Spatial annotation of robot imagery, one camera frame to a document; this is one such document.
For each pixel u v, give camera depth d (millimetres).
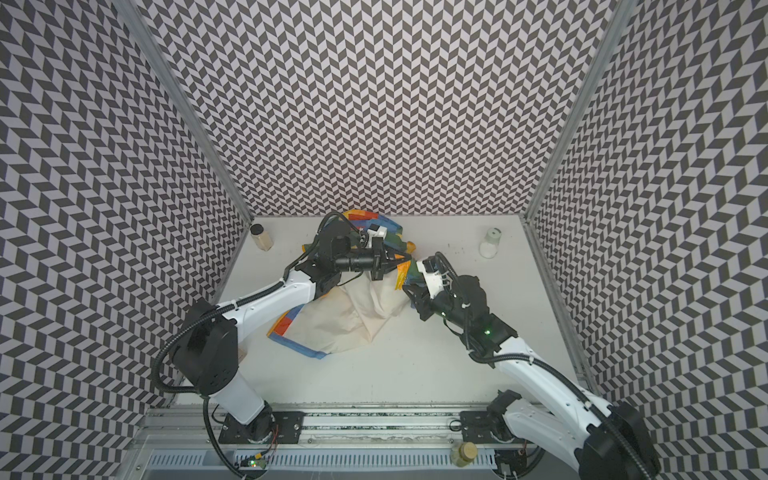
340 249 663
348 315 909
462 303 548
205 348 444
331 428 750
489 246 1023
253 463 666
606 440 387
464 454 578
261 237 1038
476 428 730
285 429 724
